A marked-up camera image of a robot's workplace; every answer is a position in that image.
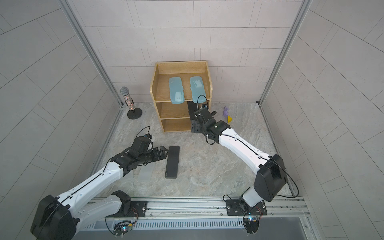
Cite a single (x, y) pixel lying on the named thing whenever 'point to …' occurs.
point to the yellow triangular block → (229, 119)
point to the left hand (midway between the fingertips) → (166, 152)
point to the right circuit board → (251, 224)
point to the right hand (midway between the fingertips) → (198, 124)
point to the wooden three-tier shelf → (174, 117)
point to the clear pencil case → (146, 172)
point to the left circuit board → (121, 228)
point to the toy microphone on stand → (134, 113)
